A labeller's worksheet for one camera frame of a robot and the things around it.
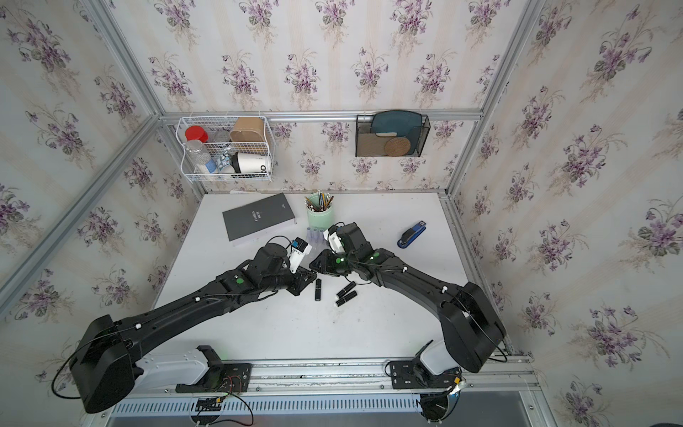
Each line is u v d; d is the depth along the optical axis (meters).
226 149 0.94
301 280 0.68
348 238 0.64
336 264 0.70
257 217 1.07
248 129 0.88
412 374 0.65
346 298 0.87
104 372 0.38
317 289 0.89
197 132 0.93
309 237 0.96
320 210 0.93
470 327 0.42
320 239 0.98
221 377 0.67
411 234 1.01
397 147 0.98
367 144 0.96
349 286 0.90
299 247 0.69
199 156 0.86
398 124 0.93
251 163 0.93
